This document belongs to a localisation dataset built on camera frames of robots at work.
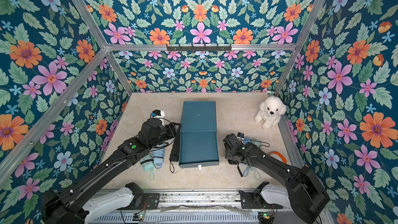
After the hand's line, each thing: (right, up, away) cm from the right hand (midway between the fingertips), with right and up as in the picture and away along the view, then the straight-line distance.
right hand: (232, 154), depth 85 cm
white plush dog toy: (+23, +24, +4) cm, 33 cm away
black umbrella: (-33, 0, +1) cm, 33 cm away
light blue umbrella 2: (+10, +7, +5) cm, 13 cm away
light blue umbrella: (-41, 0, -1) cm, 41 cm away
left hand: (-27, +17, -10) cm, 34 cm away
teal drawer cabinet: (-18, +10, -7) cm, 22 cm away
